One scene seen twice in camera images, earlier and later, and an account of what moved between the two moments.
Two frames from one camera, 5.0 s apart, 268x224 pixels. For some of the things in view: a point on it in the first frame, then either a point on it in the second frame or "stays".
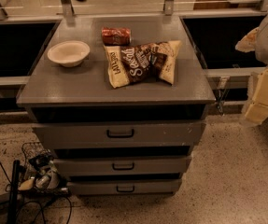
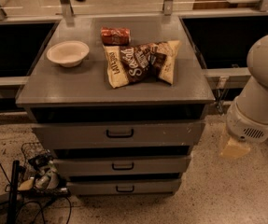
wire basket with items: (38, 173) stays
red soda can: (116, 35) stays
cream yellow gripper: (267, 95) -> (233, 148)
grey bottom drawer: (125, 188) stays
